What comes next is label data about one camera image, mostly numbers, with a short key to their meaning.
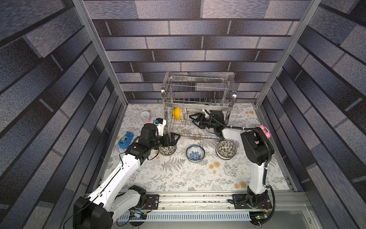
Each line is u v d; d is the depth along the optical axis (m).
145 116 1.03
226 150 0.88
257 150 0.53
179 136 0.73
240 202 0.73
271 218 0.69
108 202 0.40
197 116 0.86
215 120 0.74
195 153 0.88
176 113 1.00
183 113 1.07
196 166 0.86
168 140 0.67
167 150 0.92
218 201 0.76
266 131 0.89
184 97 1.21
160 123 0.69
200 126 0.88
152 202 0.74
